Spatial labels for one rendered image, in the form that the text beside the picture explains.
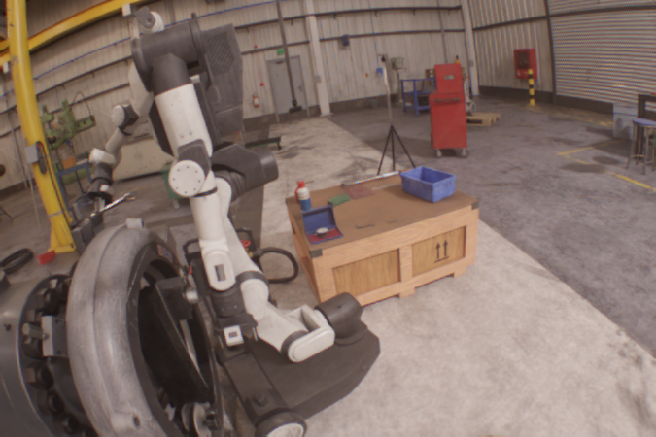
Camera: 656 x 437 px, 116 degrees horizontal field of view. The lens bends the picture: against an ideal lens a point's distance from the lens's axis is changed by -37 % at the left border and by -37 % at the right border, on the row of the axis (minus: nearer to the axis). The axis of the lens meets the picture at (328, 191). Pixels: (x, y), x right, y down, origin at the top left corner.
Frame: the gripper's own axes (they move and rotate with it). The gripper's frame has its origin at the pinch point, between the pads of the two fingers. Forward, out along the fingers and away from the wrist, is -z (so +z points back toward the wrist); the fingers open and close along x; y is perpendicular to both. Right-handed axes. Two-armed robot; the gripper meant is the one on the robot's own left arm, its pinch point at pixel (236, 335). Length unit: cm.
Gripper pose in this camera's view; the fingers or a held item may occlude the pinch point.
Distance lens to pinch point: 98.0
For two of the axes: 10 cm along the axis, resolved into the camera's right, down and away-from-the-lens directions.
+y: 3.9, 2.7, -8.8
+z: -0.5, -9.5, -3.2
